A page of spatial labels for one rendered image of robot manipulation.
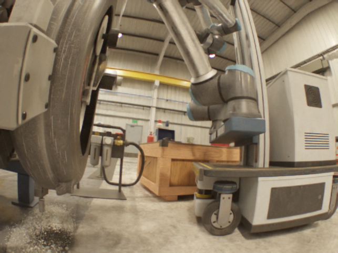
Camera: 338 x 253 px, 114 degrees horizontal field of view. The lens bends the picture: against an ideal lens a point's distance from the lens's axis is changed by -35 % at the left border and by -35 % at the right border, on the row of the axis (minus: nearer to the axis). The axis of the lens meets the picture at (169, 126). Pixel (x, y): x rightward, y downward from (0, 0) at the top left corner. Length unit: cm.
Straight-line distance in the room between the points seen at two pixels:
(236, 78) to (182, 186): 94
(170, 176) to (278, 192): 86
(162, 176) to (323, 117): 115
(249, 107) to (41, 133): 71
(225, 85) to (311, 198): 68
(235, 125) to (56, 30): 65
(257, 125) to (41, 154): 71
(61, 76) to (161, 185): 115
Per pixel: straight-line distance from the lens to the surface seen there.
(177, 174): 137
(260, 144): 90
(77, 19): 31
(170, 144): 131
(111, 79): 74
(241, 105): 74
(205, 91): 85
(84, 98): 40
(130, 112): 1157
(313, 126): 99
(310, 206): 90
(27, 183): 102
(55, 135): 31
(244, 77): 80
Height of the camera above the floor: 36
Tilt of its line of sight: 10 degrees up
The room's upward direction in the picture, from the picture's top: 4 degrees clockwise
